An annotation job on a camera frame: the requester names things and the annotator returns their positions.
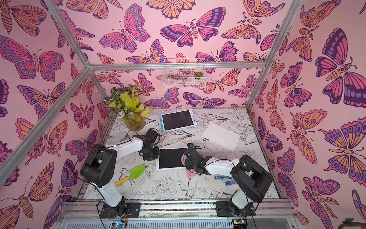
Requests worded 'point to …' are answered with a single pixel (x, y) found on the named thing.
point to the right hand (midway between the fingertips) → (188, 159)
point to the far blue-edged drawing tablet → (177, 120)
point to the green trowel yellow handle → (135, 172)
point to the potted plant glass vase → (124, 101)
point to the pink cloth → (188, 173)
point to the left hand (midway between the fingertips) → (160, 157)
